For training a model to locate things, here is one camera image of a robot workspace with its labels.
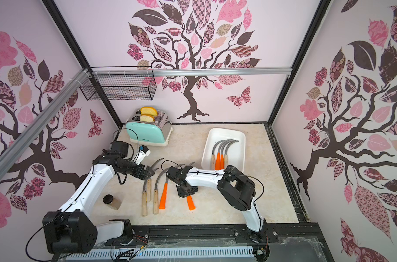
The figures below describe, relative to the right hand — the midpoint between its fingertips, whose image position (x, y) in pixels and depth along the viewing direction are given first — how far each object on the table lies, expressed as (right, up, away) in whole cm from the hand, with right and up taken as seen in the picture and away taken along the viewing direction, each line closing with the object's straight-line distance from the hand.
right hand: (184, 192), depth 87 cm
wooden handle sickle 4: (+17, +18, +13) cm, 28 cm away
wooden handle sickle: (-20, -3, -4) cm, 21 cm away
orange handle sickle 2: (+22, +17, +13) cm, 31 cm away
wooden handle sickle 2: (-20, +4, +2) cm, 21 cm away
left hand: (-19, +12, -6) cm, 23 cm away
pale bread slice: (-24, +42, +10) cm, 50 cm away
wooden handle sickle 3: (-15, 0, -1) cm, 15 cm away
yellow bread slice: (-24, +47, +13) cm, 55 cm away
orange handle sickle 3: (+19, +14, +10) cm, 26 cm away
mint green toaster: (-18, +33, +10) cm, 39 cm away
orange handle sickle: (-11, -3, -4) cm, 12 cm away
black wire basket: (-37, +63, +7) cm, 73 cm away
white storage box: (+32, +21, +17) cm, 42 cm away
